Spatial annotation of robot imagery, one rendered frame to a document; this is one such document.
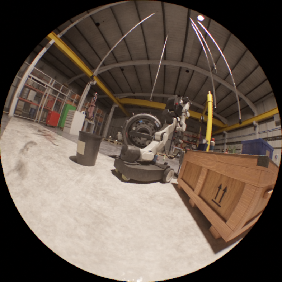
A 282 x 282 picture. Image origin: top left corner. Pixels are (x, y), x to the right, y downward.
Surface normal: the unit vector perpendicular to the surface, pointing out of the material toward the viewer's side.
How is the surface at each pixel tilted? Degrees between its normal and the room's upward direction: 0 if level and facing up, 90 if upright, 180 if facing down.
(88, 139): 93
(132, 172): 90
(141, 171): 90
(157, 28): 173
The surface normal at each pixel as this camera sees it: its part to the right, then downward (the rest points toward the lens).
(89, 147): 0.65, 0.19
